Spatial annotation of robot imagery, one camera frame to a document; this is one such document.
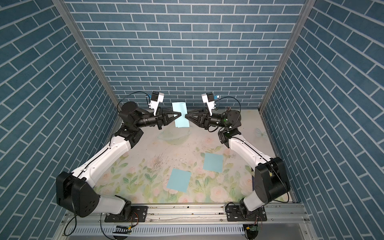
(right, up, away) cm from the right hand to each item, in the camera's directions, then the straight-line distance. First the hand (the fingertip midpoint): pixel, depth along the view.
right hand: (189, 119), depth 63 cm
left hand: (-3, +1, 0) cm, 3 cm away
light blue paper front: (-7, -34, +22) cm, 42 cm away
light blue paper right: (+13, -26, +29) cm, 41 cm away
